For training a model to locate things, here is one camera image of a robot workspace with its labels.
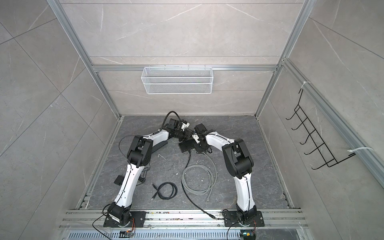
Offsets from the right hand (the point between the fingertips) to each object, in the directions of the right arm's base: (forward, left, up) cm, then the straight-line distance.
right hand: (201, 146), depth 101 cm
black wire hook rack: (-25, -51, +32) cm, 65 cm away
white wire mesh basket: (+35, +15, +30) cm, 49 cm away
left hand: (+8, +4, +3) cm, 9 cm away
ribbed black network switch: (0, +10, +1) cm, 10 cm away
